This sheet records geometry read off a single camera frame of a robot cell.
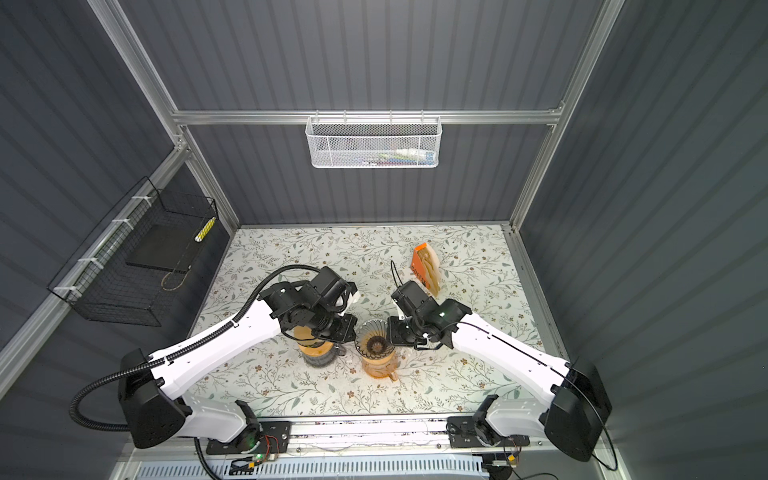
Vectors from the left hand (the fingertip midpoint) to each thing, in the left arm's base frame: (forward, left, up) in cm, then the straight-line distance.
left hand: (358, 338), depth 74 cm
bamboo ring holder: (-4, -5, -5) cm, 8 cm away
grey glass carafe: (0, +11, -13) cm, 17 cm away
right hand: (+1, -8, -3) cm, 8 cm away
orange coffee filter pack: (+27, -21, -6) cm, 35 cm away
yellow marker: (+32, +42, +11) cm, 54 cm away
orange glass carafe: (-2, -6, -16) cm, 17 cm away
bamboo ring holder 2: (0, +11, -6) cm, 12 cm away
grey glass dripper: (+2, -3, -6) cm, 7 cm away
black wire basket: (+16, +55, +12) cm, 59 cm away
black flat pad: (+20, +47, +14) cm, 53 cm away
